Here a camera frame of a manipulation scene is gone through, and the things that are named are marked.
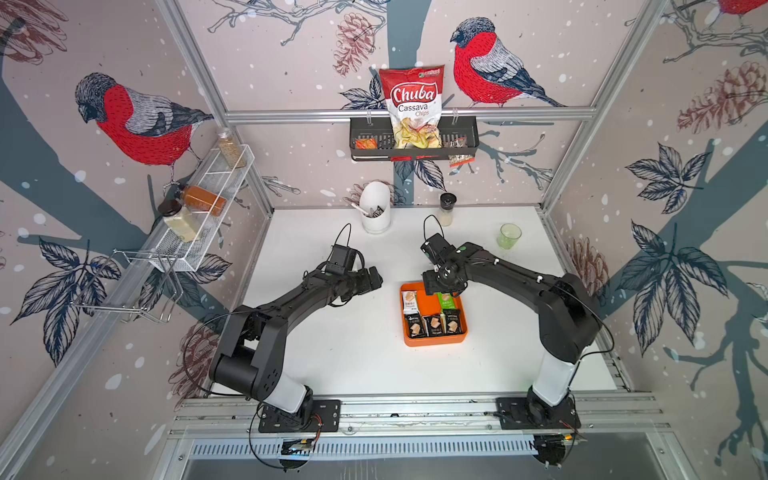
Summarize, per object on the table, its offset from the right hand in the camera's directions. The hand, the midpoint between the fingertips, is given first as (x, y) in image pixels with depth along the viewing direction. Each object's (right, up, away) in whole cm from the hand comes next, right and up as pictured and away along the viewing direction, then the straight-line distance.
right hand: (434, 285), depth 91 cm
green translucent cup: (+30, +15, +17) cm, 38 cm away
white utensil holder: (-20, +26, +23) cm, 40 cm away
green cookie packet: (+4, -5, +2) cm, 7 cm away
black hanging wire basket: (-20, +46, +3) cm, 51 cm away
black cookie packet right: (+5, -10, -3) cm, 12 cm away
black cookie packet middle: (-1, -11, -5) cm, 12 cm away
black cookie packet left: (-6, -11, -5) cm, 13 cm away
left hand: (-18, +2, 0) cm, 18 cm away
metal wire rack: (-65, +6, -32) cm, 73 cm away
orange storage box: (-1, -6, +2) cm, 7 cm away
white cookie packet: (-7, -5, +1) cm, 9 cm away
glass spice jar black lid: (+7, +25, +19) cm, 32 cm away
